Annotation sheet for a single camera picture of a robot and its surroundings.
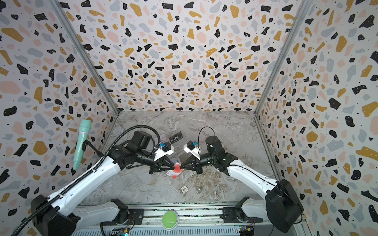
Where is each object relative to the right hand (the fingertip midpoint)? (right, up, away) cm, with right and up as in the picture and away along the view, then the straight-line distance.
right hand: (185, 167), depth 70 cm
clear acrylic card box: (-8, +12, +28) cm, 31 cm away
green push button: (-8, -27, +3) cm, 29 cm away
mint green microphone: (-47, +19, -1) cm, 51 cm away
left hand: (-4, +1, -2) cm, 5 cm away
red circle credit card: (-4, -1, -1) cm, 4 cm away
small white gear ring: (-1, -16, +14) cm, 21 cm away
